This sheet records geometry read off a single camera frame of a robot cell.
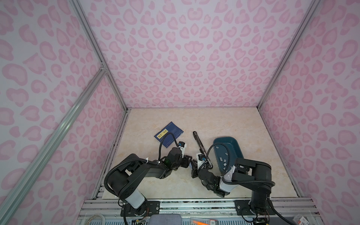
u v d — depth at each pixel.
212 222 0.68
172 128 1.06
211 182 0.66
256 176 0.49
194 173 0.76
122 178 0.46
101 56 0.88
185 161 0.79
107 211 0.74
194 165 0.83
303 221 0.68
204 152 0.91
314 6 0.69
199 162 0.75
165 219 0.68
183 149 0.82
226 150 0.72
